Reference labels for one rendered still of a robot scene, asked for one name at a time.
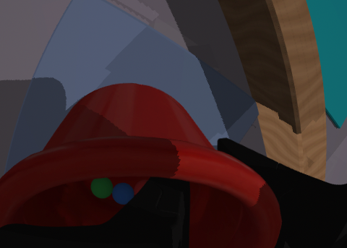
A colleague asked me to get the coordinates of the green marble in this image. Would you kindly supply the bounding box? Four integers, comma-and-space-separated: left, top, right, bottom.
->
90, 178, 113, 199

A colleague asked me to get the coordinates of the brown wood-grain plank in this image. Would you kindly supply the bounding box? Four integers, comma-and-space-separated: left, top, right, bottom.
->
218, 0, 327, 181

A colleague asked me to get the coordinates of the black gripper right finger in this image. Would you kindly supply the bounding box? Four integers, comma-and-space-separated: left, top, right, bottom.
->
217, 138, 347, 248

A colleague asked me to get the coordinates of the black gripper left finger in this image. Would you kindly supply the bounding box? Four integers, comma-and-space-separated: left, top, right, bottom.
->
0, 178, 190, 248

